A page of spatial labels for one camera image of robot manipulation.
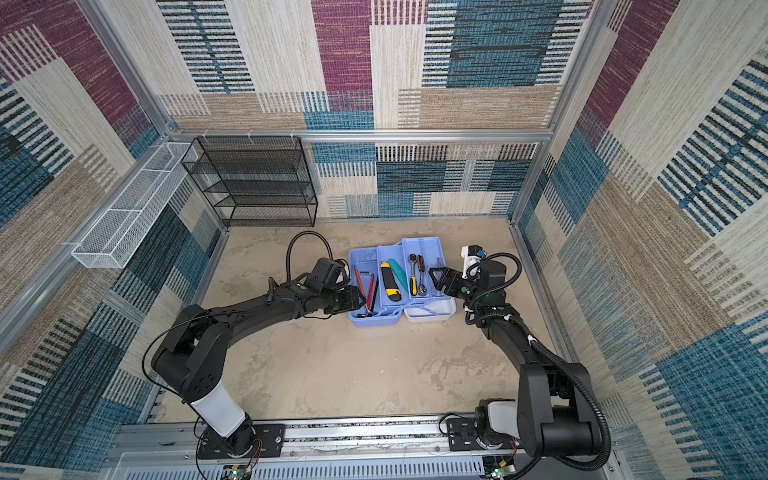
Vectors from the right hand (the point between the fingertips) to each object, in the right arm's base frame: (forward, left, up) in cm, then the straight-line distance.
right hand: (436, 276), depth 86 cm
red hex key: (+6, +22, -11) cm, 26 cm away
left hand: (-3, +21, -6) cm, 22 cm away
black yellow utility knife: (0, +13, -7) cm, 14 cm away
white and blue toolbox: (+2, +11, -6) cm, 13 cm away
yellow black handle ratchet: (-2, +6, -2) cm, 7 cm away
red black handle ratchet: (-4, +4, -1) cm, 6 cm away
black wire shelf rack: (+41, +61, +4) cm, 74 cm away
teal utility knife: (+6, +10, -6) cm, 13 cm away
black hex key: (-1, +19, -14) cm, 24 cm away
